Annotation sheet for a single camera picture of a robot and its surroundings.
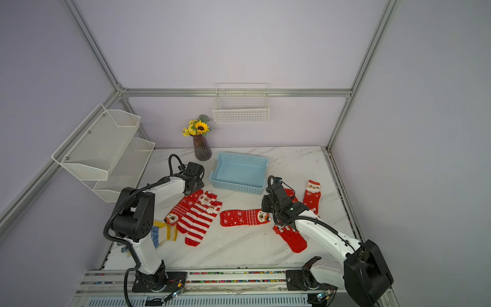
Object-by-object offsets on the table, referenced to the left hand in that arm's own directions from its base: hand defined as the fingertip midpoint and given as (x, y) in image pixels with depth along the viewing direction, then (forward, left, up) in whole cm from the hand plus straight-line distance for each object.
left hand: (195, 186), depth 99 cm
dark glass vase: (+24, 0, +4) cm, 24 cm away
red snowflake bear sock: (-16, -26, -2) cm, 30 cm away
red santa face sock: (-4, -61, -2) cm, 62 cm away
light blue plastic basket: (+10, -23, -2) cm, 25 cm away
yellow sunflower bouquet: (+23, -1, +21) cm, 31 cm away
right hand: (-13, -37, +6) cm, 40 cm away
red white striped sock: (-18, -6, -3) cm, 19 cm away
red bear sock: (-10, +5, -2) cm, 11 cm away
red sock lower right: (-28, -50, -4) cm, 57 cm away
